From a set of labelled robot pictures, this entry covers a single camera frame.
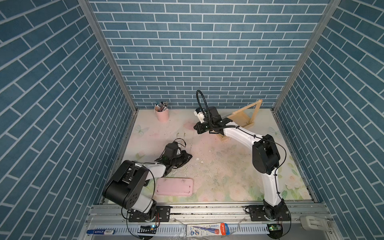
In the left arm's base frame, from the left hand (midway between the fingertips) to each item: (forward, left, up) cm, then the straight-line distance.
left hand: (196, 157), depth 89 cm
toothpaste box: (-36, -6, -3) cm, 36 cm away
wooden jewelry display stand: (+38, -38, -5) cm, 54 cm away
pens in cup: (+35, +25, +8) cm, 44 cm away
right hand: (+16, +1, +9) cm, 18 cm away
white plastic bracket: (-33, -56, -1) cm, 65 cm away
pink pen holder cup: (+34, +26, 0) cm, 42 cm away
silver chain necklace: (+19, +14, -5) cm, 24 cm away
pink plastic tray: (-16, +12, -3) cm, 20 cm away
